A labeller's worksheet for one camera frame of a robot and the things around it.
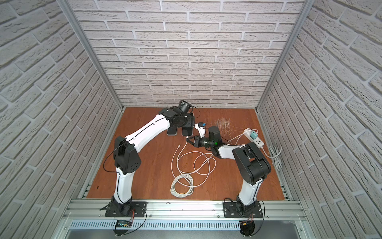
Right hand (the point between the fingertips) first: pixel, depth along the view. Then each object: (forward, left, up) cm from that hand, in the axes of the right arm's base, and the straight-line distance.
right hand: (183, 142), depth 86 cm
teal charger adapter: (+5, -46, -6) cm, 47 cm away
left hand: (+12, -4, +7) cm, 15 cm away
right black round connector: (-42, -29, -12) cm, 53 cm away
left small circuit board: (-37, +31, -14) cm, 50 cm away
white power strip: (+3, -50, -10) cm, 51 cm away
